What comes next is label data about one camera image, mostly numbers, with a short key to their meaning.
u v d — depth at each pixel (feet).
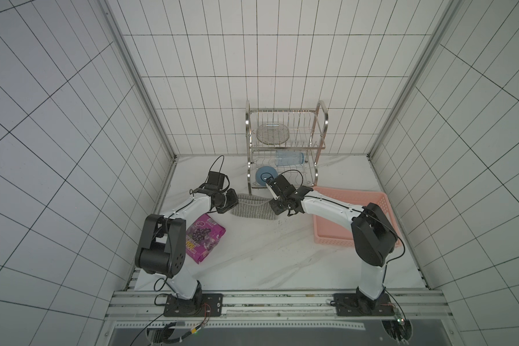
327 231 2.72
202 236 2.78
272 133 3.02
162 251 1.51
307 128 3.05
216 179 2.44
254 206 2.81
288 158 3.61
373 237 1.58
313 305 2.44
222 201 2.59
